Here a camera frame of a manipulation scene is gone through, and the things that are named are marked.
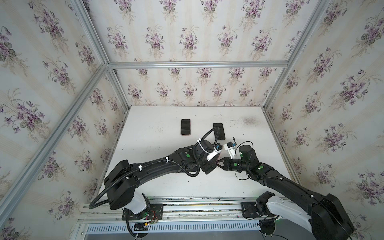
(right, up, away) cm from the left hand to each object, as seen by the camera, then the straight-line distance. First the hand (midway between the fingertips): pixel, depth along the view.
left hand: (211, 157), depth 79 cm
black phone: (+10, +9, +23) cm, 26 cm away
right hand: (+1, -3, -1) cm, 4 cm away
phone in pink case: (-15, +15, +29) cm, 36 cm away
